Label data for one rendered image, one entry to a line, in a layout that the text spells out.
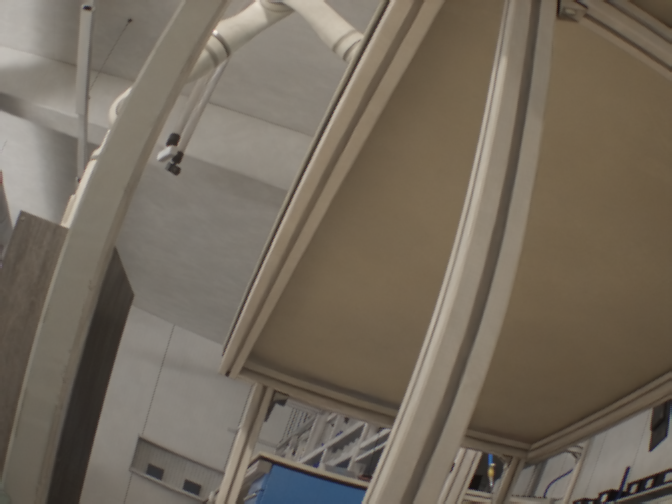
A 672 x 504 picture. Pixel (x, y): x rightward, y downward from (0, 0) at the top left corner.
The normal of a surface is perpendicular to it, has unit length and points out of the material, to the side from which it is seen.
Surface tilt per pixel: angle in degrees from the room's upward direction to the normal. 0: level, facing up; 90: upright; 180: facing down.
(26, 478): 90
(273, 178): 90
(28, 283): 90
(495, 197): 90
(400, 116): 180
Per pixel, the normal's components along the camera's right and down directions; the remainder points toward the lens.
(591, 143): -0.30, 0.88
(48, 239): 0.02, -0.37
